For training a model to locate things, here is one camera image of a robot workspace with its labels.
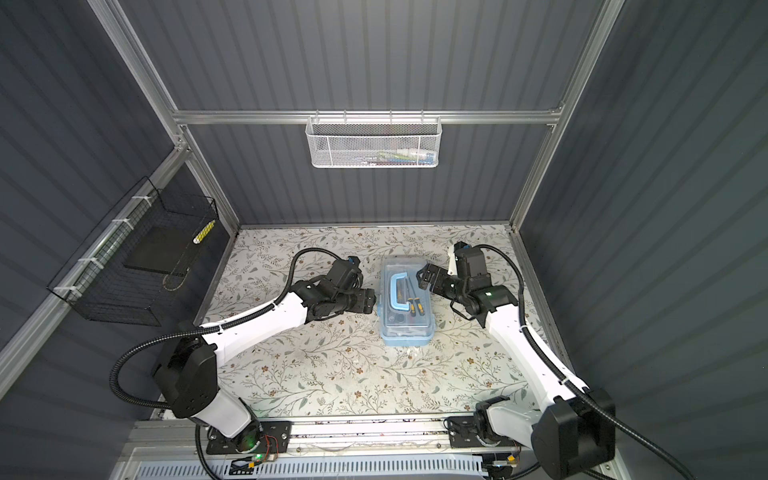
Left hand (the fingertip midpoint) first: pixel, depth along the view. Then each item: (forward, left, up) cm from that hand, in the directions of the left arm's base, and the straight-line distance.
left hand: (366, 297), depth 85 cm
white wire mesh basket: (+59, -4, +16) cm, 61 cm away
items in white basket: (+37, -13, +22) cm, 45 cm away
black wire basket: (0, +57, +16) cm, 60 cm away
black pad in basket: (+9, +53, +14) cm, 55 cm away
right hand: (0, -19, +7) cm, 20 cm away
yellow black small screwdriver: (-3, -16, -3) cm, 17 cm away
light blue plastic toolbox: (-4, -11, -1) cm, 12 cm away
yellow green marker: (+12, +44, +15) cm, 48 cm away
